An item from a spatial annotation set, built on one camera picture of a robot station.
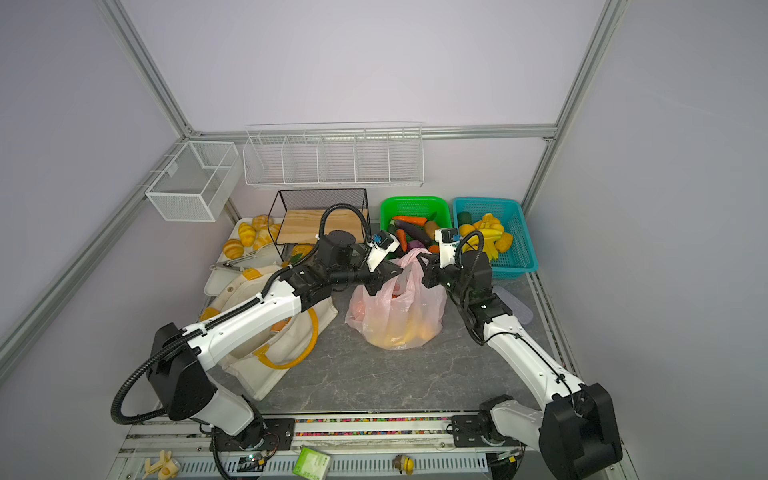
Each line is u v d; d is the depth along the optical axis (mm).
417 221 1157
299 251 1021
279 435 737
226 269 1042
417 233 1122
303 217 1015
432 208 1169
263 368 709
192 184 948
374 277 653
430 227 1147
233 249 1091
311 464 683
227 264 1072
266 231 1154
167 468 677
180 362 410
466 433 741
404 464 680
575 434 402
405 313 780
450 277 692
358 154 1029
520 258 962
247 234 1147
